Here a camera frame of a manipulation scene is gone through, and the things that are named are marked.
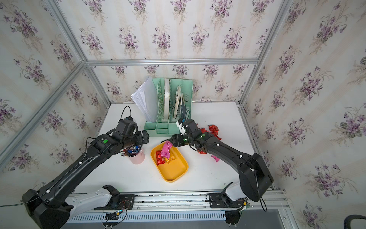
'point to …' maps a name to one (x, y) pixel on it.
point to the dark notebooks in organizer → (179, 110)
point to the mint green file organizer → (166, 128)
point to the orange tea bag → (167, 160)
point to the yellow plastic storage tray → (174, 170)
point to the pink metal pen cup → (138, 158)
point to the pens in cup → (131, 151)
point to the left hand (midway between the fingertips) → (144, 138)
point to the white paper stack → (145, 95)
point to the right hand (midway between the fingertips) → (175, 139)
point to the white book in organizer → (166, 98)
